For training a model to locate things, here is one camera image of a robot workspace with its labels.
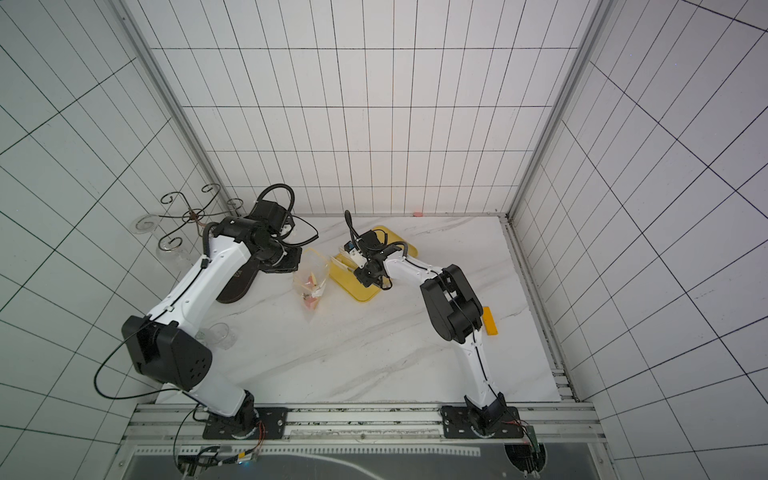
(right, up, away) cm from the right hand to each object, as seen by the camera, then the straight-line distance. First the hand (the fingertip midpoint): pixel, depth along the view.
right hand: (368, 264), depth 101 cm
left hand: (-20, 0, -22) cm, 29 cm away
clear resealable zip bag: (-18, -4, -9) cm, 21 cm away
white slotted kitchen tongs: (-4, +2, -12) cm, 13 cm away
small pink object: (+20, +19, +21) cm, 34 cm away
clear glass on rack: (-54, +13, -28) cm, 63 cm away
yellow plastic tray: (+2, +5, -22) cm, 23 cm away
